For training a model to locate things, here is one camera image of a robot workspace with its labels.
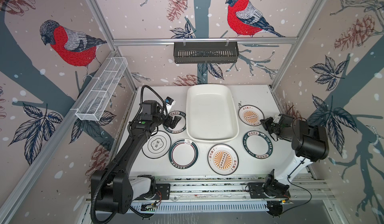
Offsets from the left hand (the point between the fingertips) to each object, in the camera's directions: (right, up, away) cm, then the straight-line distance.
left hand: (172, 112), depth 81 cm
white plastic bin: (+24, -3, +23) cm, 33 cm away
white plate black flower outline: (-11, -21, +9) cm, 26 cm away
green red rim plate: (+6, -25, +5) cm, 26 cm away
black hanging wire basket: (+20, +40, +24) cm, 51 cm away
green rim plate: (+50, -20, +8) cm, 55 cm away
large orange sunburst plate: (+29, -27, +3) cm, 39 cm away
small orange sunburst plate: (+52, -4, +23) cm, 57 cm away
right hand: (+58, -7, +18) cm, 61 cm away
